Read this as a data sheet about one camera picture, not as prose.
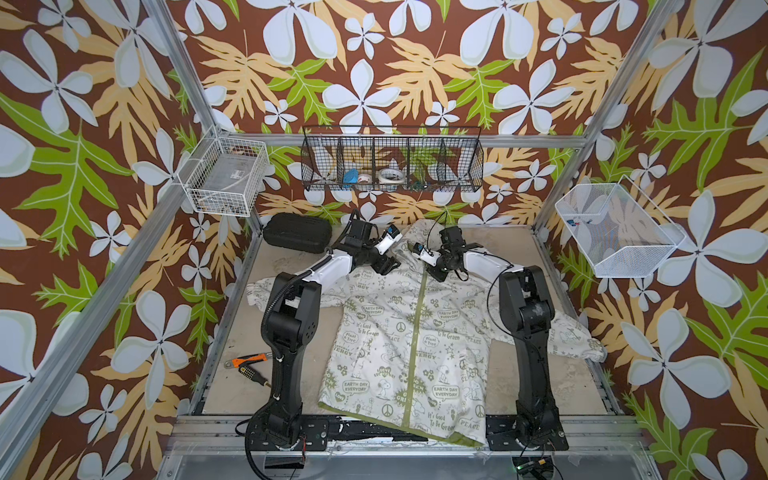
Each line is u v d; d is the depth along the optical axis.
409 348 0.88
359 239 0.79
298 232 1.15
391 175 0.99
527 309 0.59
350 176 0.93
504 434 0.72
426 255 0.94
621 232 0.80
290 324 0.56
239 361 0.85
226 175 0.86
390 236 0.86
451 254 0.82
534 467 0.75
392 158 0.99
